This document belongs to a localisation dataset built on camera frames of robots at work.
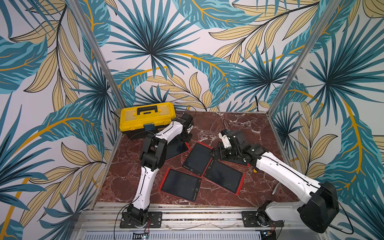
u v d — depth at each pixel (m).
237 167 0.92
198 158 0.99
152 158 0.60
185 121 0.78
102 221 0.75
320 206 0.39
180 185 1.17
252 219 0.73
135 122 0.91
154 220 0.73
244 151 0.58
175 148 1.04
